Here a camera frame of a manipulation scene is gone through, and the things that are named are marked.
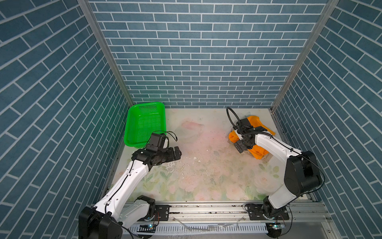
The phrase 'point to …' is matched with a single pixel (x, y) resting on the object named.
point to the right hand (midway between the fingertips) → (245, 141)
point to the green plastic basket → (142, 120)
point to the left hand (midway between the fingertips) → (175, 154)
